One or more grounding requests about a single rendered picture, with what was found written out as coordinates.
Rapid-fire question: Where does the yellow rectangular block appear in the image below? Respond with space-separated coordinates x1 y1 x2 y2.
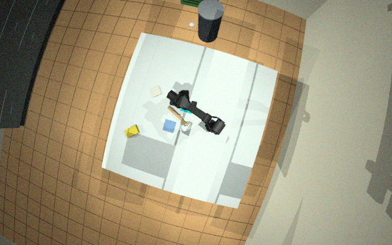
124 125 140 138

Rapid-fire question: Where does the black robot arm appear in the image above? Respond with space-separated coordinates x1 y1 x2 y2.
166 90 226 135

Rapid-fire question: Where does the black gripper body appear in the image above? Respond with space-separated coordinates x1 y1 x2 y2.
170 100 197 106

